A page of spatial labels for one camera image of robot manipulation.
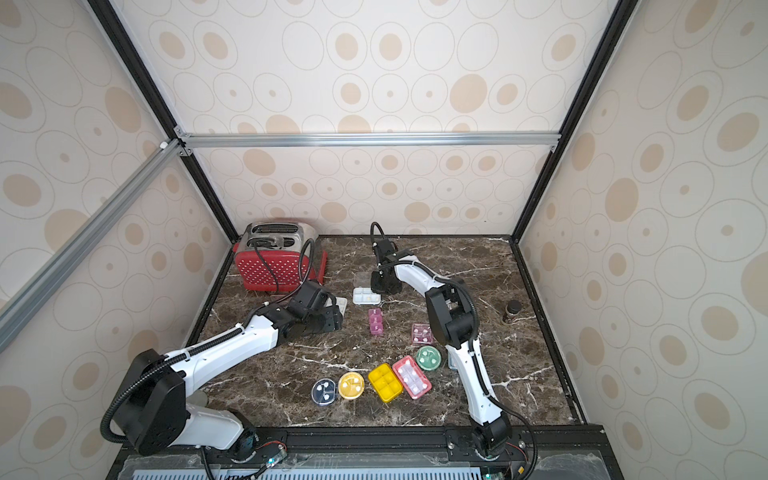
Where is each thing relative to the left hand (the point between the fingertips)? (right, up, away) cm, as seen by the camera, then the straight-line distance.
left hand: (343, 318), depth 85 cm
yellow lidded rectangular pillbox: (+12, -18, -2) cm, 22 cm away
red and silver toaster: (-21, +18, +7) cm, 28 cm away
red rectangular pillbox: (+20, -16, -2) cm, 26 cm away
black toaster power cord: (-26, +17, +7) cm, 32 cm away
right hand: (+13, +7, +20) cm, 25 cm away
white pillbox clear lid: (+5, +4, +17) cm, 19 cm away
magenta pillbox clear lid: (+23, -6, +7) cm, 25 cm away
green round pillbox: (+25, -12, +2) cm, 28 cm away
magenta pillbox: (+9, -3, +9) cm, 13 cm away
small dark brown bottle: (+51, +3, +4) cm, 51 cm away
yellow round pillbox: (+3, -18, -2) cm, 19 cm away
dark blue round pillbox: (-5, -19, -4) cm, 20 cm away
